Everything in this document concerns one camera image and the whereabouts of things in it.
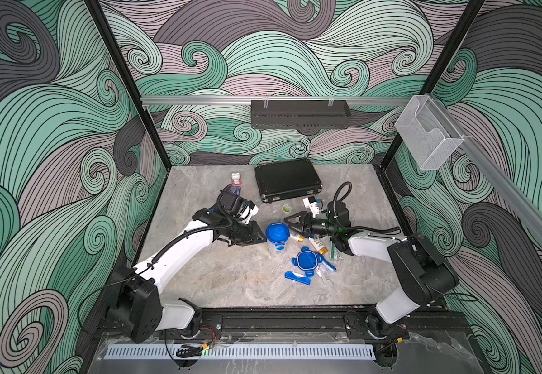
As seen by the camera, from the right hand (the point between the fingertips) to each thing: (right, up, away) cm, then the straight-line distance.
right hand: (284, 226), depth 82 cm
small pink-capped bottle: (-21, +18, +28) cm, 39 cm away
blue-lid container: (-3, -3, -2) cm, 4 cm away
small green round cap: (+3, +4, +21) cm, 22 cm away
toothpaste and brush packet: (+15, -16, +3) cm, 22 cm away
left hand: (-7, -3, -6) cm, 10 cm away
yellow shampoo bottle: (+14, -9, +8) cm, 19 cm away
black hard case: (+1, +17, +25) cm, 30 cm away
